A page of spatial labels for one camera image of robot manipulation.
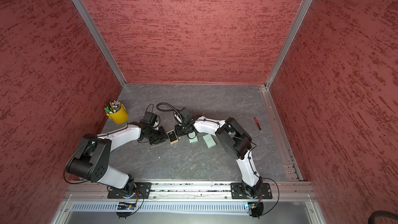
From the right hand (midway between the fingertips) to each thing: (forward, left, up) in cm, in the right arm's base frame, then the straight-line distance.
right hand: (177, 135), depth 93 cm
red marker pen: (+9, -52, -3) cm, 53 cm away
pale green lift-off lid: (-4, -19, 0) cm, 20 cm away
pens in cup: (+11, +36, +16) cm, 41 cm away
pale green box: (-5, -10, +8) cm, 14 cm away
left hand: (-4, +6, 0) cm, 7 cm away
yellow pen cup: (+10, +35, +8) cm, 37 cm away
